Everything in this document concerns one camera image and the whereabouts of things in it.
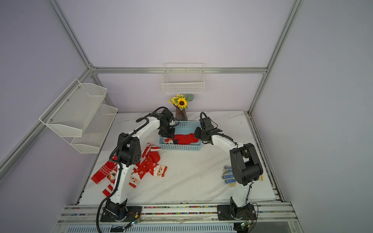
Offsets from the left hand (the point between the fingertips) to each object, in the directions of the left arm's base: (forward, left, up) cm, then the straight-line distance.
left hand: (171, 137), depth 100 cm
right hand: (0, -19, +4) cm, 20 cm away
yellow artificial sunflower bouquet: (+16, -8, +19) cm, 26 cm away
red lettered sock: (-24, +40, -4) cm, 47 cm away
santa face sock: (-22, +5, -4) cm, 23 cm away
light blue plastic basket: (+11, -9, -1) cm, 14 cm away
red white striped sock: (-33, +32, -4) cm, 46 cm away
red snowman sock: (+1, -7, -3) cm, 8 cm away
